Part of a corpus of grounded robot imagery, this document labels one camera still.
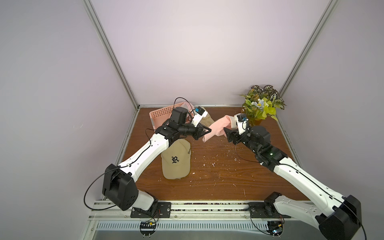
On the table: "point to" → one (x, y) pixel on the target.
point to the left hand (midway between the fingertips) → (211, 130)
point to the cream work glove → (207, 120)
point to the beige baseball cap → (176, 159)
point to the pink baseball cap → (217, 127)
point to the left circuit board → (147, 228)
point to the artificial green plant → (262, 102)
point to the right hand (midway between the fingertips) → (231, 122)
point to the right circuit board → (275, 228)
